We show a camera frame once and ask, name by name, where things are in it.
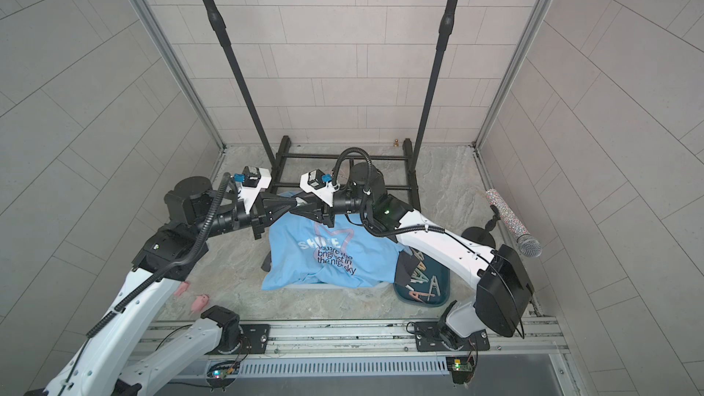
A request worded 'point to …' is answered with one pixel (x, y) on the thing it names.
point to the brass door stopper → (396, 143)
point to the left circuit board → (220, 374)
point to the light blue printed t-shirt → (305, 251)
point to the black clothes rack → (283, 157)
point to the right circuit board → (462, 368)
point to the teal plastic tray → (430, 283)
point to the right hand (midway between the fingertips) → (297, 206)
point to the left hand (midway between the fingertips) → (297, 204)
